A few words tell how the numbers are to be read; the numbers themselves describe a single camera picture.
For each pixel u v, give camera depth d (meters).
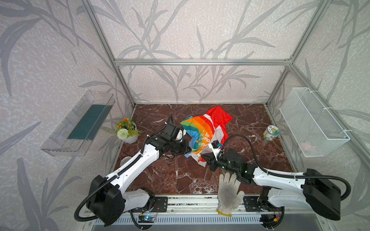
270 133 0.93
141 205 0.61
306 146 0.73
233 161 0.59
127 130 0.86
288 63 0.94
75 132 0.66
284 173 0.50
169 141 0.61
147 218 0.71
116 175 0.42
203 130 0.98
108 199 0.39
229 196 0.75
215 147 0.67
